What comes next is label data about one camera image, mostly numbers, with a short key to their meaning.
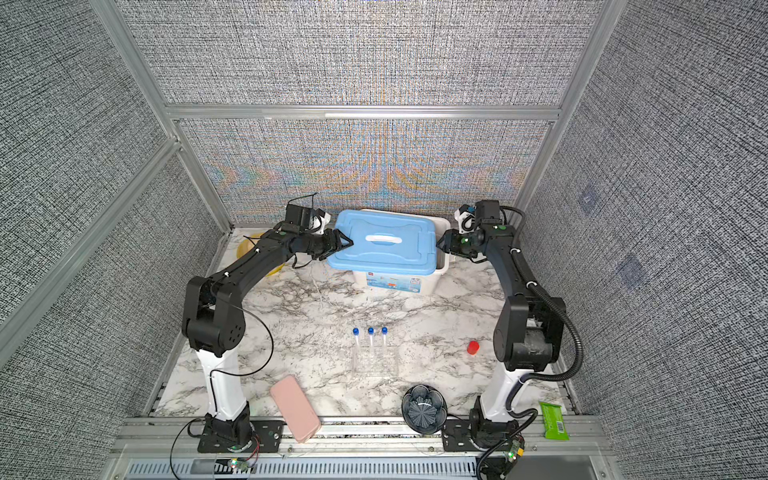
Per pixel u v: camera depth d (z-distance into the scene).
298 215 0.76
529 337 0.49
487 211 0.71
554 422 0.75
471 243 0.68
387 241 0.92
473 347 0.86
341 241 0.86
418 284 0.94
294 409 0.77
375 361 0.86
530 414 0.70
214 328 0.53
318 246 0.82
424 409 0.77
